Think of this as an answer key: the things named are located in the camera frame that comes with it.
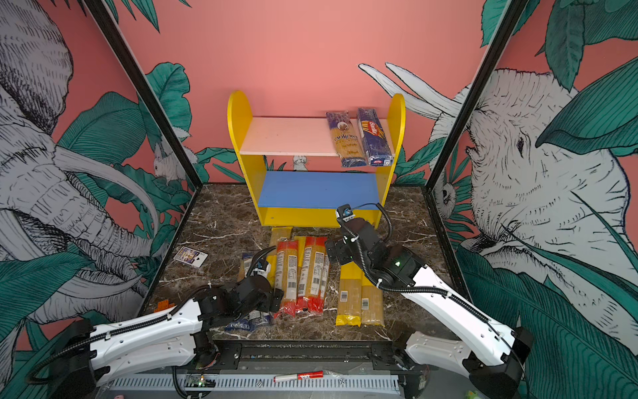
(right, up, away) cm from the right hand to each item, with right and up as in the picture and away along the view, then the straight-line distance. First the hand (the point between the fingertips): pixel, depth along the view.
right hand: (338, 232), depth 70 cm
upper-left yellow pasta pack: (-24, -3, +31) cm, 39 cm away
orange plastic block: (-59, -26, +12) cm, 66 cm away
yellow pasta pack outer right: (+12, -25, +12) cm, 30 cm away
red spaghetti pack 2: (-8, -17, +16) cm, 24 cm away
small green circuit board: (-40, -43, 0) cm, 58 cm away
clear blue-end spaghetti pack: (-27, -29, +8) cm, 40 cm away
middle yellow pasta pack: (-14, -9, +25) cm, 30 cm away
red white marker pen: (-6, -41, 0) cm, 42 cm away
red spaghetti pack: (-17, -17, +15) cm, 28 cm away
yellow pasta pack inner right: (+4, -27, +10) cm, 29 cm away
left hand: (-20, -20, +10) cm, 30 cm away
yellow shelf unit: (-11, +11, +23) cm, 28 cm away
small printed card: (-56, -12, +24) cm, 62 cm away
